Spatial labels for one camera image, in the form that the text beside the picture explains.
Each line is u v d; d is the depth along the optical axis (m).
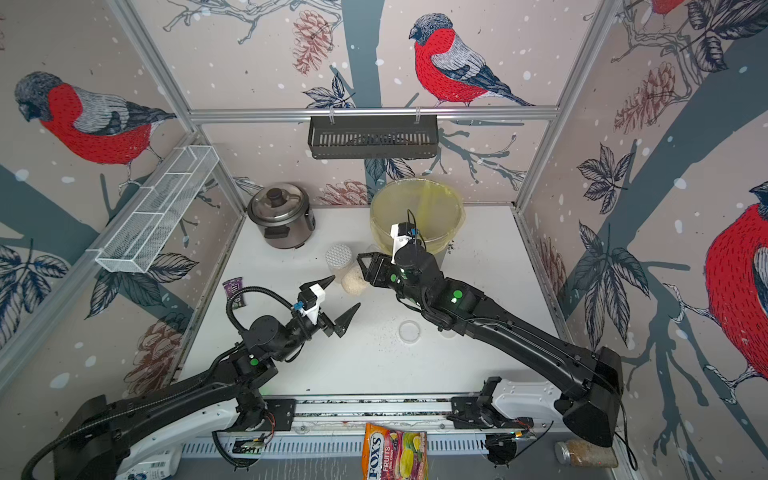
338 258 0.91
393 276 0.58
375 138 1.04
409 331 0.88
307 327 0.63
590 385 0.39
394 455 0.66
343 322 0.63
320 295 0.58
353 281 0.69
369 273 0.60
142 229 0.73
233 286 0.97
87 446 0.40
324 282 0.68
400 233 0.62
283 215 0.95
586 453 0.65
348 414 0.75
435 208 0.93
